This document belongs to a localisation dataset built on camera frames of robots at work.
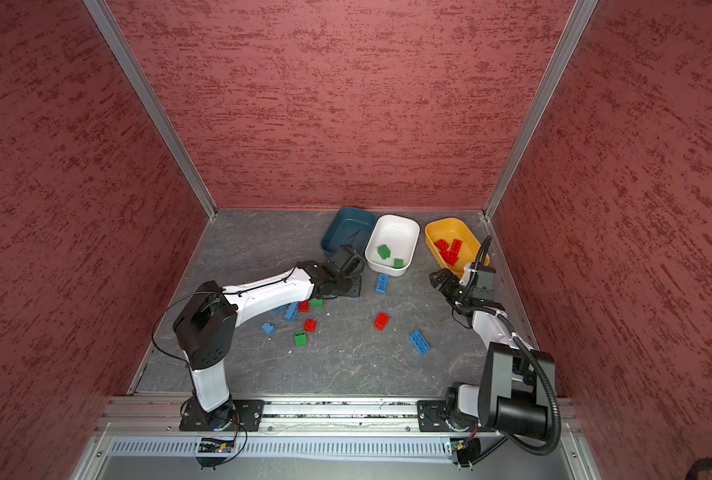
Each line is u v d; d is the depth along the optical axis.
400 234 1.13
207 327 0.47
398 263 1.03
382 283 1.00
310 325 0.89
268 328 0.86
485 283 0.70
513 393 0.42
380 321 0.90
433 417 0.73
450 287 0.81
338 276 0.68
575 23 0.73
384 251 1.07
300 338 0.86
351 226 1.15
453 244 1.10
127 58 0.78
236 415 0.73
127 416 0.76
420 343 0.85
